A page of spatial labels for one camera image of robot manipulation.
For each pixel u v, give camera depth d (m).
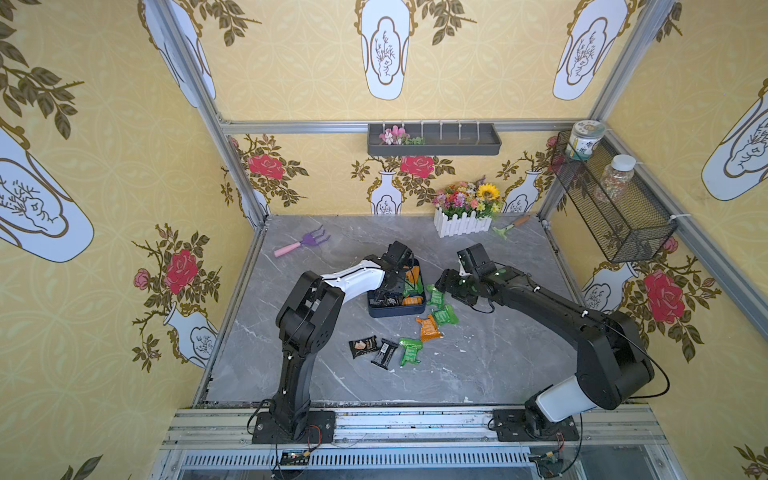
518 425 0.73
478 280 0.66
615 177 0.72
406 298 0.95
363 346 0.86
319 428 0.73
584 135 0.84
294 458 0.72
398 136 0.88
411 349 0.86
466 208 1.06
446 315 0.92
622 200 0.76
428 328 0.90
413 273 1.01
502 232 1.16
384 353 0.85
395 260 0.78
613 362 0.44
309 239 1.15
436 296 0.95
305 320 0.53
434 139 0.92
